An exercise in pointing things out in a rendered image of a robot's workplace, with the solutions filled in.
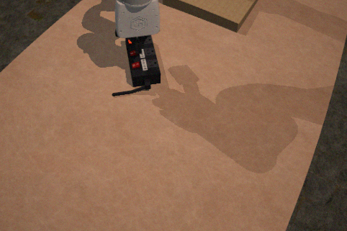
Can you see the black power strip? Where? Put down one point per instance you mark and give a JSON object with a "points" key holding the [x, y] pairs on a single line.
{"points": [[144, 67]]}

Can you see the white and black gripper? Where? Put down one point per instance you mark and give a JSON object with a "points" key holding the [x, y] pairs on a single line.
{"points": [[136, 21]]}

